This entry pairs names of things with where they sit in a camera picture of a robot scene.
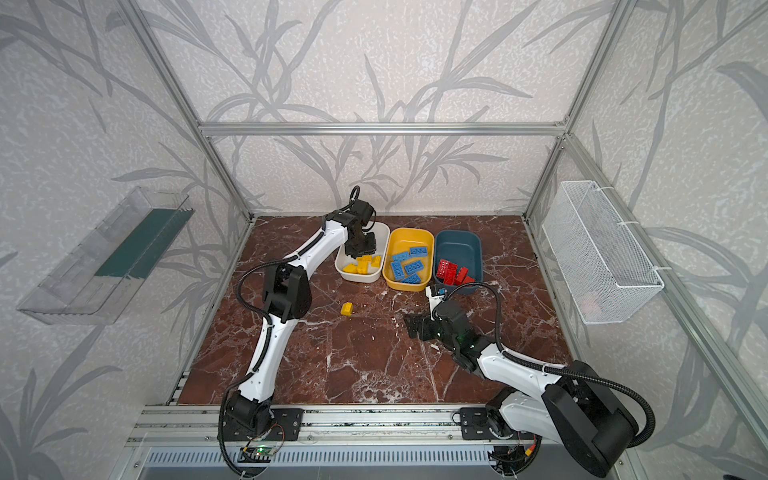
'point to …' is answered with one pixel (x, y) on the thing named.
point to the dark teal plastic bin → (464, 248)
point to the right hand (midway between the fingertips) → (417, 305)
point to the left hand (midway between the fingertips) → (375, 242)
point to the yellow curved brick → (351, 268)
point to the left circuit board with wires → (268, 451)
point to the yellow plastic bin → (401, 239)
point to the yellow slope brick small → (347, 309)
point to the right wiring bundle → (514, 459)
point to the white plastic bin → (382, 233)
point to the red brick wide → (447, 271)
